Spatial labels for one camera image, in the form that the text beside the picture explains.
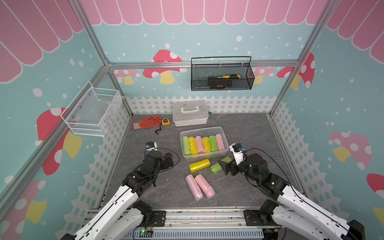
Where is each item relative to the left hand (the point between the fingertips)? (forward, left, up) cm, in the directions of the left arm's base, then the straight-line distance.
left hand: (164, 158), depth 79 cm
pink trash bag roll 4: (-12, -23, -11) cm, 28 cm away
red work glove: (+38, +22, -16) cm, 47 cm away
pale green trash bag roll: (+15, -10, -11) cm, 21 cm away
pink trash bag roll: (+16, -19, -10) cm, 27 cm away
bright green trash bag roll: (+17, -28, -10) cm, 34 cm away
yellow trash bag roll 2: (+17, -23, -10) cm, 30 cm away
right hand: (0, -32, +4) cm, 32 cm away
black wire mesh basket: (+50, -18, +20) cm, 57 cm away
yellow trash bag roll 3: (+2, -19, -12) cm, 22 cm away
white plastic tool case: (+38, -13, -4) cm, 41 cm away
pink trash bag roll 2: (+18, -32, -11) cm, 39 cm away
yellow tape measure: (+38, +7, -13) cm, 41 cm away
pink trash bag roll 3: (-11, -16, -12) cm, 23 cm away
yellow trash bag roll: (+15, -14, -11) cm, 24 cm away
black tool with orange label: (+40, -30, +20) cm, 53 cm away
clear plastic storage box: (+30, -24, -15) cm, 42 cm away
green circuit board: (-32, +7, -18) cm, 37 cm away
